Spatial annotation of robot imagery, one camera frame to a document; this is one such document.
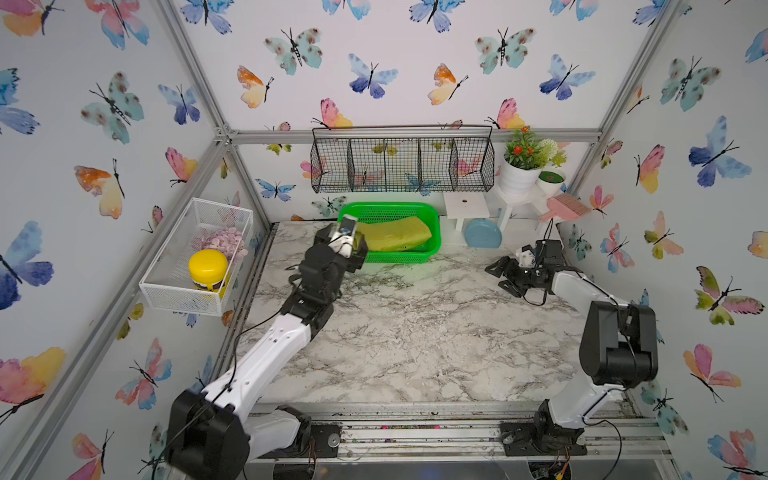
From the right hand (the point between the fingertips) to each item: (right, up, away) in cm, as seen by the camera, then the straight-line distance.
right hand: (496, 271), depth 93 cm
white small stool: (-6, +23, +14) cm, 27 cm away
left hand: (-43, +12, -18) cm, 48 cm away
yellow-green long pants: (-32, +13, +9) cm, 35 cm away
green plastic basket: (-18, +21, +24) cm, 37 cm away
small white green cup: (+21, +30, +8) cm, 37 cm away
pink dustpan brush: (+28, +22, +11) cm, 37 cm away
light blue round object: (+3, +14, +24) cm, 28 cm away
